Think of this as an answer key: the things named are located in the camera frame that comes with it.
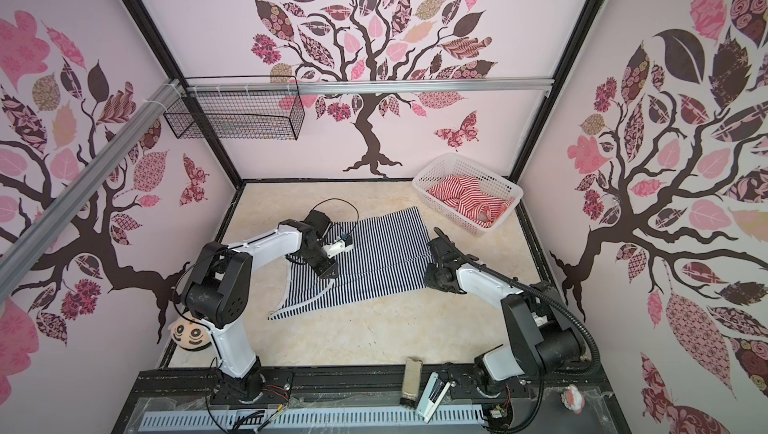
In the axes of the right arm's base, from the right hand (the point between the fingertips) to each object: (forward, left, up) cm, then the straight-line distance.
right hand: (433, 276), depth 92 cm
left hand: (+1, +33, 0) cm, 33 cm away
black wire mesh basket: (+44, +60, +33) cm, 82 cm away
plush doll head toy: (-19, +65, +8) cm, 68 cm away
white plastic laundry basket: (+42, -3, +7) cm, 43 cm away
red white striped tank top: (+30, -14, +5) cm, 34 cm away
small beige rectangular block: (-29, +8, +2) cm, 30 cm away
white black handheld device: (-32, +3, +2) cm, 32 cm away
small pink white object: (-33, -29, +4) cm, 44 cm away
